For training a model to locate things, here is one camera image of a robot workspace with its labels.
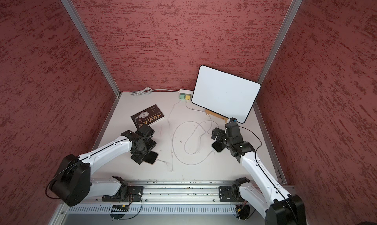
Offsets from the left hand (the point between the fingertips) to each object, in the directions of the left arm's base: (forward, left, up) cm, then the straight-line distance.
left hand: (150, 154), depth 84 cm
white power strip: (+52, -19, +1) cm, 56 cm away
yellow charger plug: (+48, -21, -1) cm, 52 cm away
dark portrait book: (+28, +8, -1) cm, 29 cm away
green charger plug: (+50, -16, -2) cm, 52 cm away
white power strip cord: (+55, +12, -1) cm, 57 cm away
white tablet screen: (+35, -47, +16) cm, 60 cm away
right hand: (+8, -40, +8) cm, 42 cm away
